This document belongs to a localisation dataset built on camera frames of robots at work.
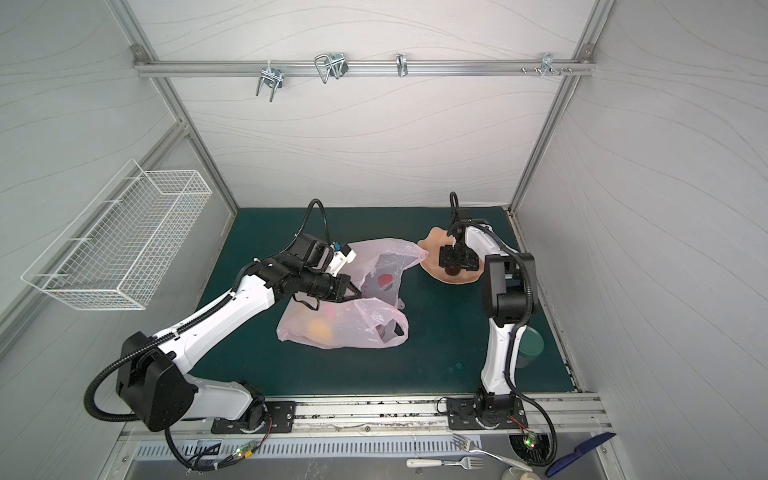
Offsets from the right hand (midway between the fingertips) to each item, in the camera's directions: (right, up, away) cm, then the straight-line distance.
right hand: (462, 258), depth 100 cm
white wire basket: (-88, +4, -32) cm, 93 cm away
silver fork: (-6, -42, -31) cm, 52 cm away
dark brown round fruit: (-4, -4, -2) cm, 6 cm away
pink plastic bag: (-28, -13, -28) cm, 42 cm away
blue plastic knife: (+21, -44, -30) cm, 57 cm away
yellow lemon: (-44, -19, -17) cm, 51 cm away
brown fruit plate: (-7, +6, +7) cm, 12 cm away
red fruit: (-26, -7, -2) cm, 27 cm away
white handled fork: (-6, -45, -32) cm, 56 cm away
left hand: (-31, -7, -24) cm, 40 cm away
